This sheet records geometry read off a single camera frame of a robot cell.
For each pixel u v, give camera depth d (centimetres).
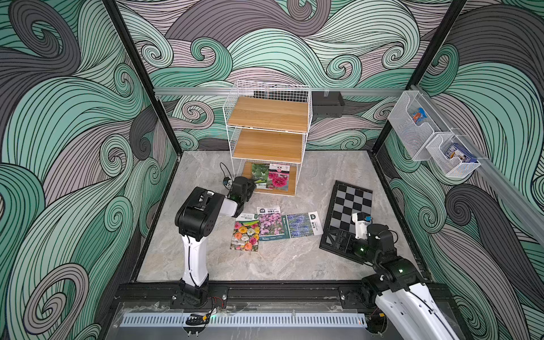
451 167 67
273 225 91
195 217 53
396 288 51
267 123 73
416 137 83
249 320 70
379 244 57
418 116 83
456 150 66
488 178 59
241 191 81
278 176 107
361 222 70
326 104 95
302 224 92
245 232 90
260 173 110
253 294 76
